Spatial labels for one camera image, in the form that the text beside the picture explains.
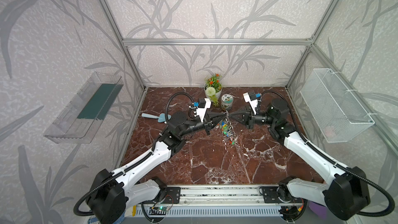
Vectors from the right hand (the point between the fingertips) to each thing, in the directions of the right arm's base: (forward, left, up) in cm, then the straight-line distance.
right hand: (230, 112), depth 67 cm
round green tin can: (+26, -2, -24) cm, 36 cm away
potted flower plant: (+31, +7, -18) cm, 36 cm away
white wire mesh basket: (-4, -44, +2) cm, 44 cm away
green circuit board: (-32, +32, -31) cm, 55 cm away
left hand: (-2, +2, +3) cm, 4 cm away
